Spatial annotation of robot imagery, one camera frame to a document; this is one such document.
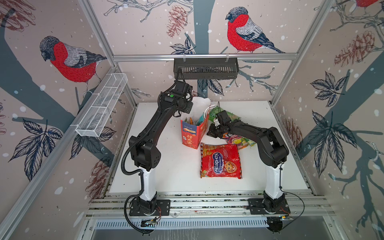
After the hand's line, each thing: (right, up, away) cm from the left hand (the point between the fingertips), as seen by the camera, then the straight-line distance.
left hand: (186, 105), depth 85 cm
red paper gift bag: (+3, -17, -3) cm, 17 cm away
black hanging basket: (+5, +27, +22) cm, 35 cm away
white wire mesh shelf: (-45, -8, -13) cm, 48 cm away
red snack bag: (+20, -32, -1) cm, 38 cm away
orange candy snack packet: (+28, -21, +12) cm, 37 cm away
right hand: (+12, -19, +12) cm, 25 cm away
